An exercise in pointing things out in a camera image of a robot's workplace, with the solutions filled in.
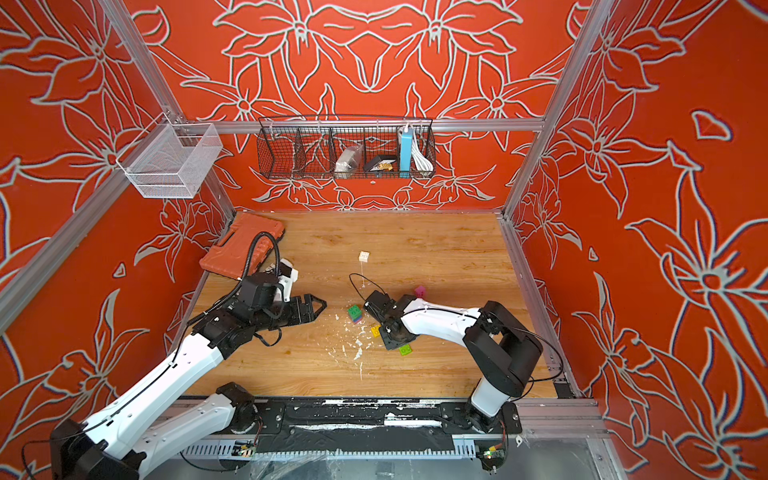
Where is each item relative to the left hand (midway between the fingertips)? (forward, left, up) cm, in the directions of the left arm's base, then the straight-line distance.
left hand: (318, 304), depth 76 cm
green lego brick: (+4, -8, -12) cm, 15 cm away
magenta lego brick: (+14, -29, -14) cm, 35 cm away
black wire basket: (+52, +12, +14) cm, 55 cm away
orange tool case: (+20, +36, -9) cm, 42 cm away
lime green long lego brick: (-5, -24, -15) cm, 28 cm away
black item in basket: (+39, -14, +18) cm, 45 cm away
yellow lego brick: (0, -15, -15) cm, 21 cm away
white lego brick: (+27, -8, -14) cm, 31 cm away
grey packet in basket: (+42, -3, +15) cm, 45 cm away
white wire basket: (+38, +53, +16) cm, 67 cm away
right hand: (-2, -20, -16) cm, 25 cm away
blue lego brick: (+3, -9, -13) cm, 16 cm away
